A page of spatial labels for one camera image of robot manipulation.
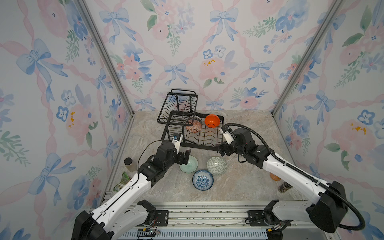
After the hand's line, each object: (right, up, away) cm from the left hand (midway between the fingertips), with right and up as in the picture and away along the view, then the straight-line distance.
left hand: (183, 146), depth 78 cm
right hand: (+22, +4, +3) cm, 22 cm away
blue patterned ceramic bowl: (+11, -20, +8) cm, 24 cm away
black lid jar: (-30, -12, +5) cm, 32 cm away
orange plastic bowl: (+19, +15, +32) cm, 40 cm away
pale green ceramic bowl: (+4, -14, +12) cm, 19 cm away
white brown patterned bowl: (+4, +16, +28) cm, 32 cm away
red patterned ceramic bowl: (+8, +13, +29) cm, 32 cm away
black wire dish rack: (-6, +22, +32) cm, 39 cm away
